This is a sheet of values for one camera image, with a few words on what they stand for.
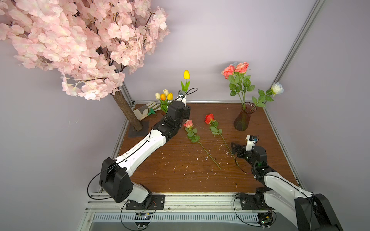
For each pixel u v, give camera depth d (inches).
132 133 40.6
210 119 40.8
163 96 32.0
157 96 33.5
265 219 27.4
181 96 24.8
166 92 33.4
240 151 30.2
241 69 30.3
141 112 44.8
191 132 39.4
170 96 32.0
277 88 31.3
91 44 10.8
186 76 27.9
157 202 28.7
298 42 32.8
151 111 43.2
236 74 31.7
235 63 33.3
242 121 38.7
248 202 28.5
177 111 21.8
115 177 15.8
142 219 28.4
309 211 15.8
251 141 29.9
